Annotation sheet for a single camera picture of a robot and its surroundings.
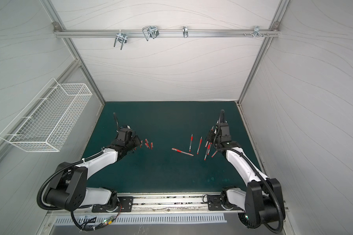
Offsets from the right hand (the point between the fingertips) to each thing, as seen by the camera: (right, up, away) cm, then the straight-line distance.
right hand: (210, 132), depth 87 cm
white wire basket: (-82, +7, -18) cm, 84 cm away
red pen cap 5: (-38, -9, +8) cm, 39 cm away
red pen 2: (-5, -10, +8) cm, 13 cm away
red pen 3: (0, -11, +6) cm, 12 cm away
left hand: (-46, -5, +4) cm, 46 cm away
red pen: (-11, -8, +8) cm, 16 cm away
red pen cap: (-22, -12, +6) cm, 26 cm away
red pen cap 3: (-40, -8, +8) cm, 42 cm away
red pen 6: (-4, -4, -9) cm, 11 cm away
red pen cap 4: (-40, -10, +8) cm, 42 cm away
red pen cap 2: (-41, -5, -5) cm, 41 cm away
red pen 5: (+3, -14, +3) cm, 15 cm away
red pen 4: (-2, -15, +4) cm, 15 cm away
